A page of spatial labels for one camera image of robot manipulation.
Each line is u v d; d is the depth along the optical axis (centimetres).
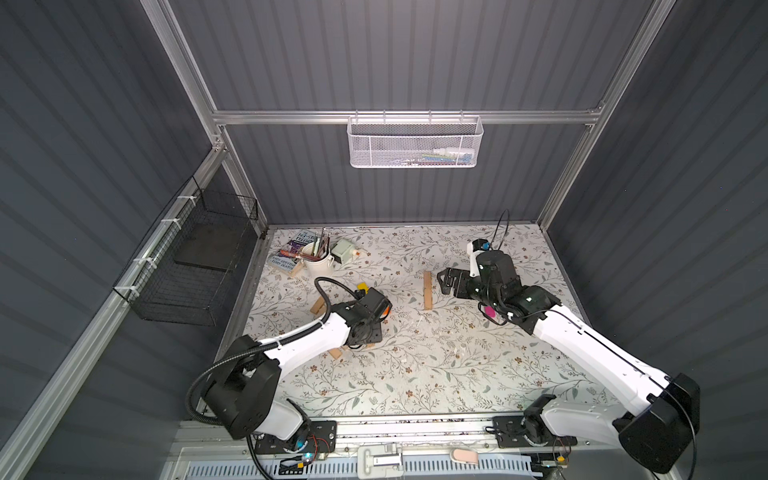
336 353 87
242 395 43
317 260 96
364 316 67
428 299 99
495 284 58
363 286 103
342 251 106
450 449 72
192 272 83
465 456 70
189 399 41
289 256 107
